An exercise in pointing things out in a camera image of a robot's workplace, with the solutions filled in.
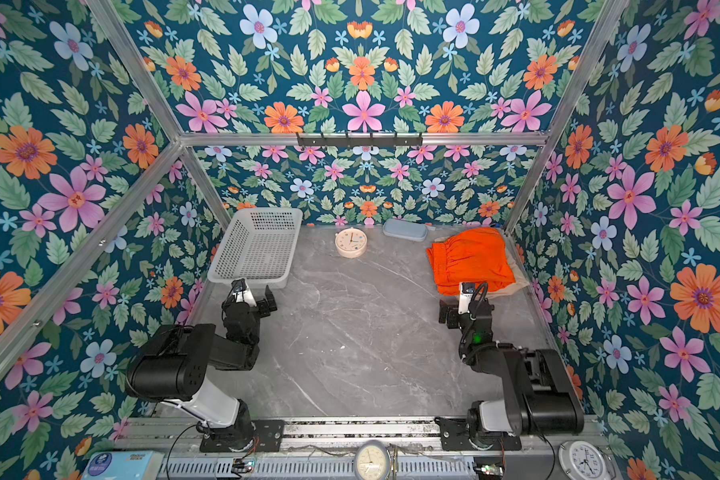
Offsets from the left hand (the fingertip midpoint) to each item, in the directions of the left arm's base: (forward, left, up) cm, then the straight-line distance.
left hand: (252, 282), depth 90 cm
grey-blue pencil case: (+29, -51, -11) cm, 60 cm away
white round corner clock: (-50, -83, -7) cm, 97 cm away
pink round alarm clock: (+22, -30, -9) cm, 38 cm away
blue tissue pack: (-44, +22, -7) cm, 49 cm away
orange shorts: (+10, -73, -6) cm, 74 cm away
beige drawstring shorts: (0, -87, -7) cm, 87 cm away
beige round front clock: (-47, -34, -7) cm, 59 cm away
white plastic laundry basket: (+25, +7, -12) cm, 28 cm away
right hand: (-7, -64, -5) cm, 64 cm away
